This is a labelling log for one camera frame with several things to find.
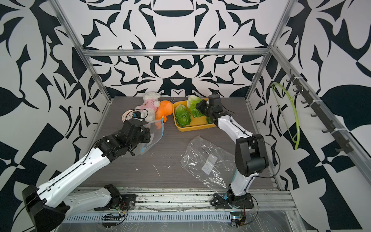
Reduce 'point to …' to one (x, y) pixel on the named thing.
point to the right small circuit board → (237, 219)
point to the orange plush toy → (165, 108)
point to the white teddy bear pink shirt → (148, 108)
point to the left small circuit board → (110, 221)
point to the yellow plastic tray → (196, 123)
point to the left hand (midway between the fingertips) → (147, 127)
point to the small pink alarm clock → (127, 114)
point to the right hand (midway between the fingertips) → (196, 101)
